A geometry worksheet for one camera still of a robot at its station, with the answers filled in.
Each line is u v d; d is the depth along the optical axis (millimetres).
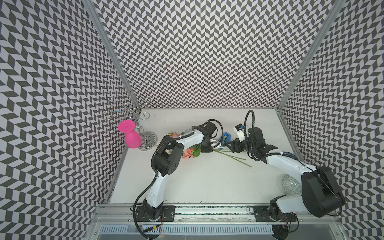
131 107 1155
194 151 912
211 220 721
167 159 534
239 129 763
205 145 849
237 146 770
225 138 958
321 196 422
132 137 766
